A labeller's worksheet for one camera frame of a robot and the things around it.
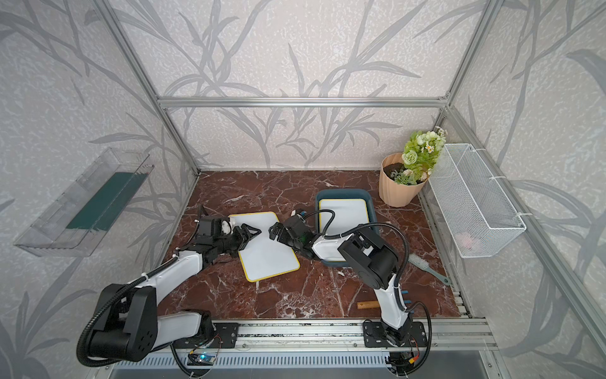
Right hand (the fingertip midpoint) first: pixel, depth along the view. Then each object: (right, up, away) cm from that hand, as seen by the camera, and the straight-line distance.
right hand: (275, 234), depth 93 cm
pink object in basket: (+63, +3, -21) cm, 66 cm away
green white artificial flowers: (+56, +33, -6) cm, 65 cm away
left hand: (-5, +1, -7) cm, 9 cm away
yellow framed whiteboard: (-5, -8, -2) cm, 10 cm away
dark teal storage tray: (+28, +16, +12) cm, 34 cm away
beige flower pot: (+48, +16, +3) cm, 51 cm away
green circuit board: (-18, -34, -23) cm, 44 cm away
